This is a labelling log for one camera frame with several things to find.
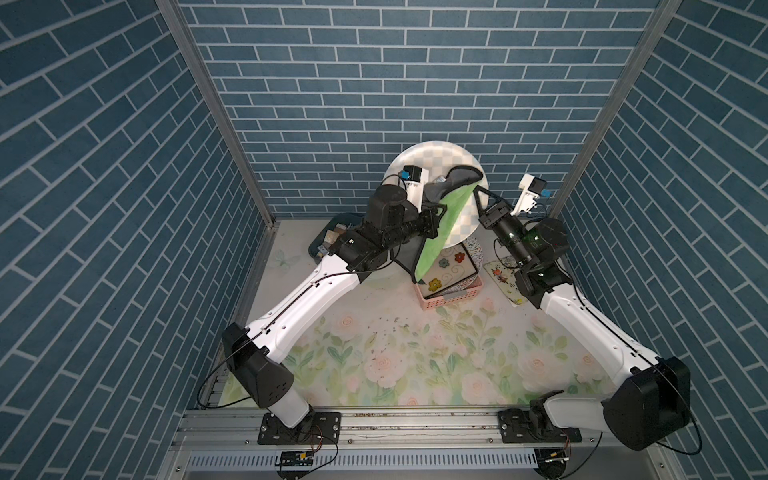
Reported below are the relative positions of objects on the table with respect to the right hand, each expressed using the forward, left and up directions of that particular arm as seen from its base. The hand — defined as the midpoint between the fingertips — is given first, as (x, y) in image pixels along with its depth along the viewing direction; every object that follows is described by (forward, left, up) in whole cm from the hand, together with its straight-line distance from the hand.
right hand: (474, 191), depth 65 cm
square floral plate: (+8, 0, -38) cm, 39 cm away
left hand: (-2, +4, -2) cm, 5 cm away
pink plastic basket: (-1, -4, -39) cm, 39 cm away
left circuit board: (-47, +38, -47) cm, 77 cm away
